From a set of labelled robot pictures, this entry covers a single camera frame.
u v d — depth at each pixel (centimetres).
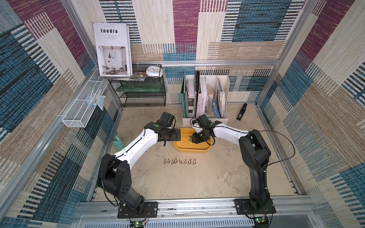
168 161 90
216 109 102
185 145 95
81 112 93
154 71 90
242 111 112
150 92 118
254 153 53
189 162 89
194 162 89
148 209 73
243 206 73
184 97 88
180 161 90
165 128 62
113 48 77
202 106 100
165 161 89
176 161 90
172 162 89
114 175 43
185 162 89
